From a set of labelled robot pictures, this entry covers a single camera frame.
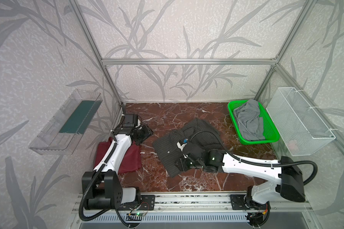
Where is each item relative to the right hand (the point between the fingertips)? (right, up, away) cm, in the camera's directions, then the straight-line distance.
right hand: (177, 158), depth 74 cm
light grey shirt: (+53, +15, +28) cm, 62 cm away
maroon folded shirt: (-28, -6, +12) cm, 31 cm away
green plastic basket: (+63, +10, +21) cm, 68 cm away
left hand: (-15, +15, +10) cm, 23 cm away
